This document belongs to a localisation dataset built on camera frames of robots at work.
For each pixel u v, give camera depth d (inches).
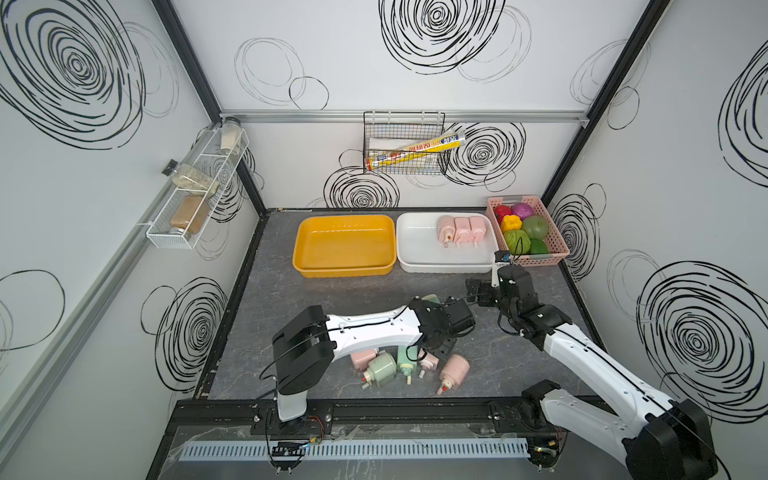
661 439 15.0
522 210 44.0
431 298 34.6
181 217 26.3
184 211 26.8
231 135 34.0
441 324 22.4
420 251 42.8
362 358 30.3
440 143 33.0
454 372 29.1
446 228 41.4
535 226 41.4
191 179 27.9
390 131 37.7
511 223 42.2
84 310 20.3
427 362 29.6
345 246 43.3
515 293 24.0
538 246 40.2
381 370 29.1
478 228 41.5
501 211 44.1
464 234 41.4
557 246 40.9
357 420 29.3
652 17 28.5
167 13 27.9
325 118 66.1
